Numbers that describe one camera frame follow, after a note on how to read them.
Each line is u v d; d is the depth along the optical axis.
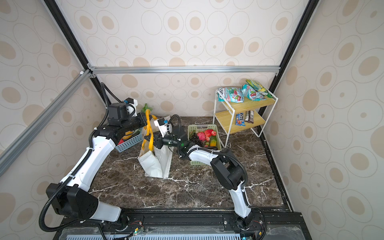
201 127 1.14
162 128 0.72
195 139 1.00
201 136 1.02
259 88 0.78
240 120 0.96
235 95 0.83
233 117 0.80
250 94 0.80
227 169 0.52
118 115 0.56
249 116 0.97
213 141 1.01
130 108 0.60
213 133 1.03
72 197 0.41
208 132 1.05
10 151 0.52
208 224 0.75
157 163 0.83
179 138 0.65
